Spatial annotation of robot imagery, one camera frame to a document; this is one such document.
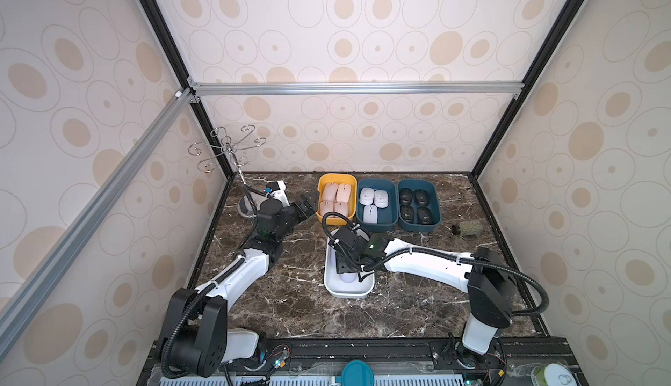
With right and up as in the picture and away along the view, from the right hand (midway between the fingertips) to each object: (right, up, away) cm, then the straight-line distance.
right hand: (350, 260), depth 85 cm
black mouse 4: (+30, +13, +17) cm, 37 cm away
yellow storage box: (-4, +14, -12) cm, 19 cm away
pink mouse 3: (-9, +17, +21) cm, 29 cm away
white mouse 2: (+14, +20, +22) cm, 33 cm away
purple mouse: (-1, -4, -4) cm, 6 cm away
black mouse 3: (+23, +14, +18) cm, 33 cm away
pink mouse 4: (-3, +17, +21) cm, 27 cm away
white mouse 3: (+8, +14, +18) cm, 25 cm away
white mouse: (+8, +21, +25) cm, 33 cm away
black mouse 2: (+31, +20, +25) cm, 44 cm away
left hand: (-10, +21, -4) cm, 24 cm away
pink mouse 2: (-2, +22, +25) cm, 33 cm away
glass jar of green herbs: (+45, +9, +13) cm, 47 cm away
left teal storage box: (+16, +13, +21) cm, 30 cm away
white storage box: (-5, -8, +3) cm, 10 cm away
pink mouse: (-8, +23, +25) cm, 35 cm away
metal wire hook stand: (-54, +43, +25) cm, 73 cm away
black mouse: (+24, +21, +24) cm, 40 cm away
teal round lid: (+1, -24, -19) cm, 30 cm away
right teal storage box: (+35, +25, +26) cm, 50 cm away
